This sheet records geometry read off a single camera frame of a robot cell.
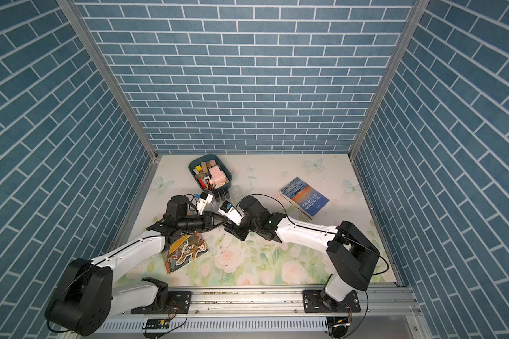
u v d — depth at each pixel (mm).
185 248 848
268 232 608
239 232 716
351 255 444
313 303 731
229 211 704
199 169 1118
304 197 1018
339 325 704
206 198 787
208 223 734
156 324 721
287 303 754
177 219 667
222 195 963
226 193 964
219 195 958
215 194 938
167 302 705
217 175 1044
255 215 641
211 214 754
